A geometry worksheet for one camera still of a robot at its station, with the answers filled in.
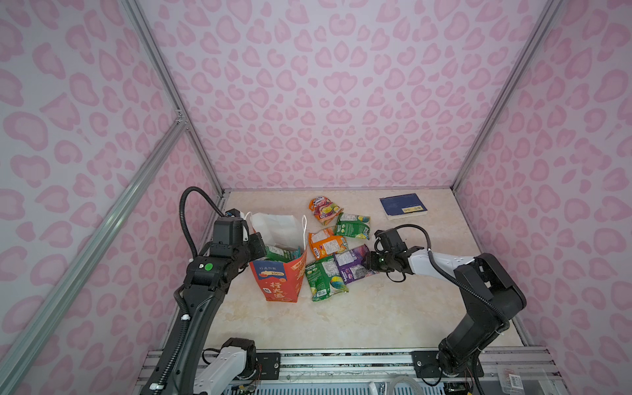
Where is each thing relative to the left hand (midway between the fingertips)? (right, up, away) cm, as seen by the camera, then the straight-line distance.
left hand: (260, 237), depth 73 cm
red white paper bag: (+6, -10, -3) cm, 12 cm away
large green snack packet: (+19, -17, +14) cm, 29 cm away
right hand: (+35, -11, +20) cm, 42 cm away
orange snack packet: (+19, -5, +25) cm, 32 cm away
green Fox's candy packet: (+4, -8, +13) cm, 15 cm away
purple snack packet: (+30, -12, +20) cm, 38 cm away
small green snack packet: (+31, +1, +31) cm, 44 cm away
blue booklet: (+55, +10, +40) cm, 69 cm away
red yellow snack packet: (+19, +8, +35) cm, 40 cm away
